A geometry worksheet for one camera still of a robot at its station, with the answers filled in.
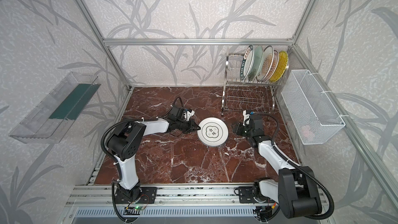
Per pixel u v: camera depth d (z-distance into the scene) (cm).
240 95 108
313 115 62
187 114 94
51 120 65
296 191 41
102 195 75
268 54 83
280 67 74
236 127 80
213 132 94
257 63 79
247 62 91
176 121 81
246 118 80
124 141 52
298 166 44
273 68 75
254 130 67
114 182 69
